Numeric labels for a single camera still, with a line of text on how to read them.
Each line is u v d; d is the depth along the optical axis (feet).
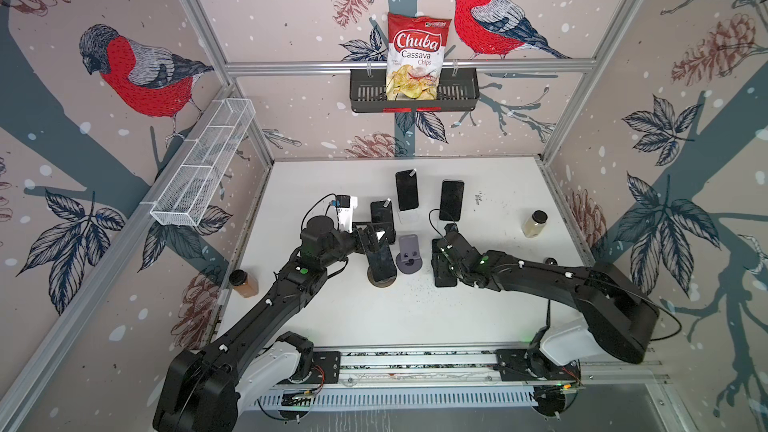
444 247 2.25
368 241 2.24
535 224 3.02
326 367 2.40
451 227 2.66
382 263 2.74
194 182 2.43
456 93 3.50
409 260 2.87
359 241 2.22
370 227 2.22
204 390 1.25
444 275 2.61
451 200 3.12
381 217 3.03
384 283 2.85
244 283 2.62
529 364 2.16
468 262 2.21
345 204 2.28
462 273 2.24
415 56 2.74
